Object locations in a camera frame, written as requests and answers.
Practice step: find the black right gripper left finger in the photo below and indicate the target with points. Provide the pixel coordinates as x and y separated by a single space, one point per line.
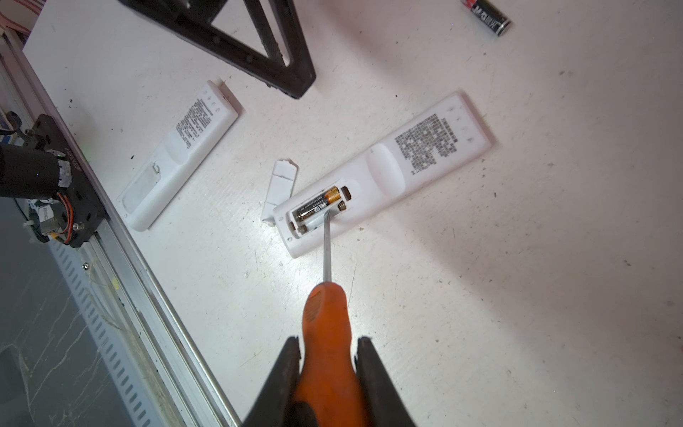
273 404

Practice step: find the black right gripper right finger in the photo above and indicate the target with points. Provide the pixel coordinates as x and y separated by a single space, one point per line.
382 401

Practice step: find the orange black screwdriver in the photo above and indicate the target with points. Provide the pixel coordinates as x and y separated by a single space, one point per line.
328 392

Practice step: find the white battery cover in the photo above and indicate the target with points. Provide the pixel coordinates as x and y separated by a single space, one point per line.
282 181

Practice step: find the black gold battery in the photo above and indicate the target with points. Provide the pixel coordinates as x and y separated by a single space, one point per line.
318 204

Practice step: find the white remote control with batteries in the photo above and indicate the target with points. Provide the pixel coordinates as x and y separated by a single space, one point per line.
447 136

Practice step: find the black red M&G battery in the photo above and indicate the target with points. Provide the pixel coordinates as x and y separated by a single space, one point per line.
489 14

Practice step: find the aluminium front rail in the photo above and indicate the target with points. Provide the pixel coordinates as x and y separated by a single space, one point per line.
144 344

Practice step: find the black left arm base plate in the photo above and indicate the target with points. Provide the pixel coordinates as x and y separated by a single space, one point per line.
68 209

